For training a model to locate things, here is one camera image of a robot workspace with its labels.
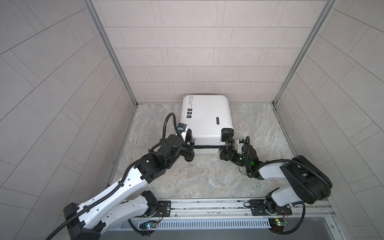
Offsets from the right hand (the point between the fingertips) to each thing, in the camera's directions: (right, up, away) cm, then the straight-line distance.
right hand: (223, 154), depth 89 cm
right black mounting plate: (+14, -21, -18) cm, 31 cm away
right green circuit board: (+21, -26, -21) cm, 40 cm away
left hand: (-18, +13, -19) cm, 29 cm away
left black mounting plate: (-32, -22, -18) cm, 42 cm away
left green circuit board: (-37, -24, -24) cm, 51 cm away
